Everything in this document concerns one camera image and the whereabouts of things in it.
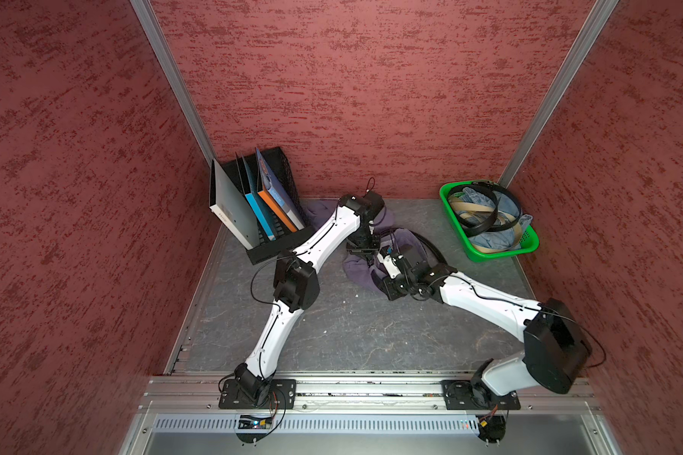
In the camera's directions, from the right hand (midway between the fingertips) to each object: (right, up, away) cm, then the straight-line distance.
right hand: (384, 290), depth 86 cm
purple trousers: (+6, +14, +15) cm, 21 cm away
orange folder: (-34, +25, +5) cm, 43 cm away
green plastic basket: (+31, +19, +15) cm, 39 cm away
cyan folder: (-40, +30, -5) cm, 50 cm away
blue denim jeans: (+45, +18, +14) cm, 51 cm away
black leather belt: (+16, +15, +14) cm, 26 cm away
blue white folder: (-39, +35, +25) cm, 58 cm away
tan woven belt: (+37, +28, +24) cm, 52 cm away
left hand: (-5, +9, +2) cm, 10 cm away
